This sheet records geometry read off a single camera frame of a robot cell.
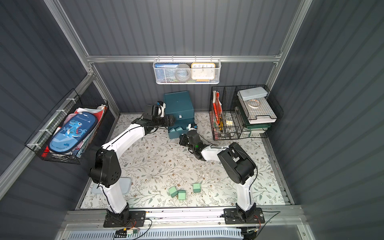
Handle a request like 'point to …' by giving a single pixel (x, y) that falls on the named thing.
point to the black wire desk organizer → (240, 112)
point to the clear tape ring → (252, 106)
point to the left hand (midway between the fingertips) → (172, 119)
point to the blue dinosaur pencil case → (70, 133)
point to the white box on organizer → (249, 93)
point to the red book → (217, 106)
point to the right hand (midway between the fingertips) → (182, 134)
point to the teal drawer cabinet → (179, 104)
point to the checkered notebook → (265, 108)
